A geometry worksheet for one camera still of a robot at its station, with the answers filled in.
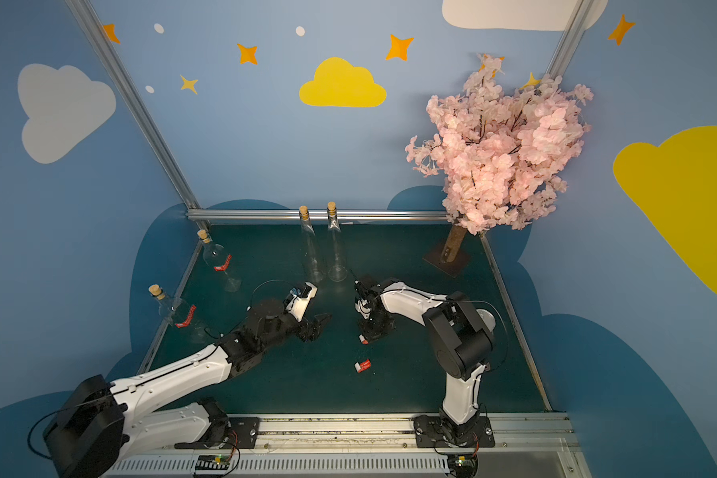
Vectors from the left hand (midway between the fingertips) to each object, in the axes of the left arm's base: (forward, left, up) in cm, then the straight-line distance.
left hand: (323, 303), depth 80 cm
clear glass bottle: (+21, -1, -14) cm, 25 cm away
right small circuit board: (-34, -37, -19) cm, 54 cm away
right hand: (-2, -15, -16) cm, 22 cm away
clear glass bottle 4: (-5, +37, +1) cm, 38 cm away
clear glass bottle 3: (+14, +34, +2) cm, 37 cm away
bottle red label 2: (-12, -10, -15) cm, 22 cm away
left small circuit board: (-35, +26, -19) cm, 47 cm away
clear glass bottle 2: (+19, +7, -9) cm, 22 cm away
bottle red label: (-4, -11, -14) cm, 19 cm away
